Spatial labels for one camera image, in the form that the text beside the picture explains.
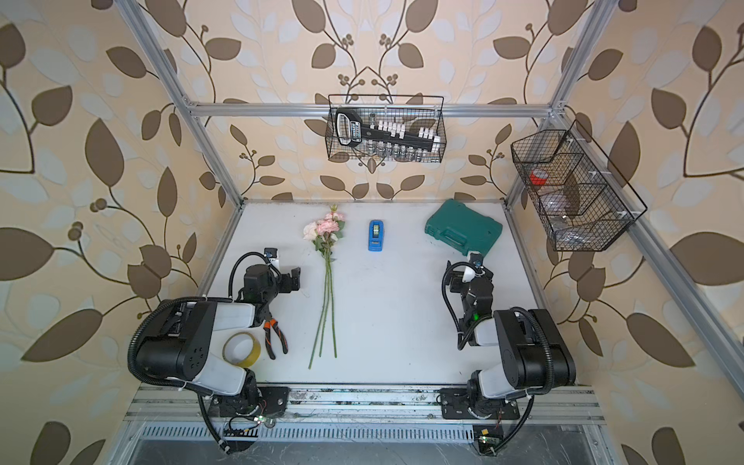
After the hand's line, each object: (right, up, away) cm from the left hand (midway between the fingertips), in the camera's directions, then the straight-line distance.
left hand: (279, 266), depth 95 cm
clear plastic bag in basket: (+81, +17, -19) cm, 85 cm away
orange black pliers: (-1, -18, -8) cm, 19 cm away
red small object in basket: (+78, +27, -14) cm, 84 cm away
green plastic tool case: (+65, +12, +11) cm, 67 cm away
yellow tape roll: (-2, -24, -14) cm, 28 cm away
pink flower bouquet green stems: (+13, +11, +7) cm, 19 cm away
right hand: (+61, +1, -4) cm, 61 cm away
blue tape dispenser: (+32, +10, +11) cm, 35 cm away
